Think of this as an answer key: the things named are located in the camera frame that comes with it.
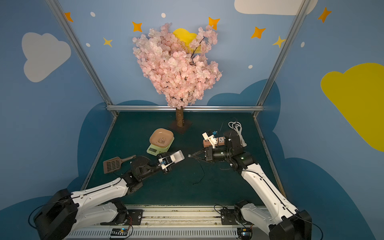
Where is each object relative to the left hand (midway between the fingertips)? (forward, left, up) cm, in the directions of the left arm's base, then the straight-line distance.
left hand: (177, 152), depth 76 cm
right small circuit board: (-32, -35, -22) cm, 52 cm away
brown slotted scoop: (+2, +42, -20) cm, 46 cm away
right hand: (-5, -10, +7) cm, 13 cm away
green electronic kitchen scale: (+12, +17, -19) cm, 28 cm away
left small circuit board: (-33, +28, -23) cm, 49 cm away
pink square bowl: (+20, +14, -16) cm, 30 cm away
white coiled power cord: (+34, -41, -18) cm, 56 cm away
